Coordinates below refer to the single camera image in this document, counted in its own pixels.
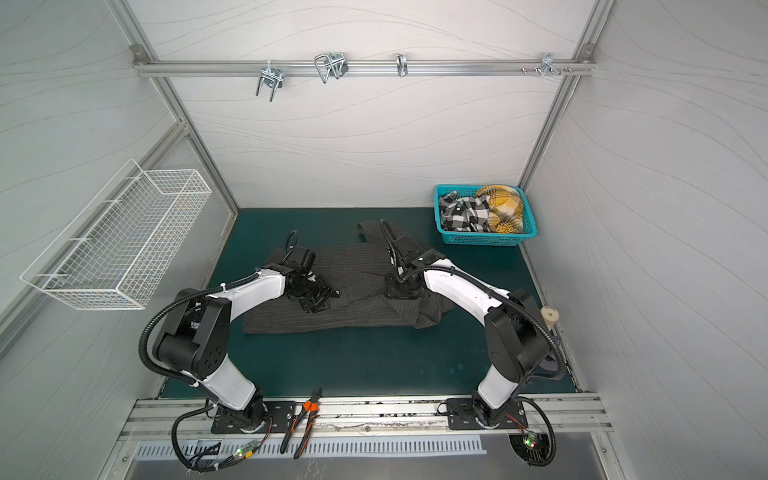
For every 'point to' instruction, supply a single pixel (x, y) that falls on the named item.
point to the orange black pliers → (311, 407)
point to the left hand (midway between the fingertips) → (342, 294)
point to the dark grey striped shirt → (358, 271)
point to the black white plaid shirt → (464, 214)
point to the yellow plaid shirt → (506, 209)
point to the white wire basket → (119, 248)
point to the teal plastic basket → (529, 227)
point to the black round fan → (530, 447)
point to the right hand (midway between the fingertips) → (394, 285)
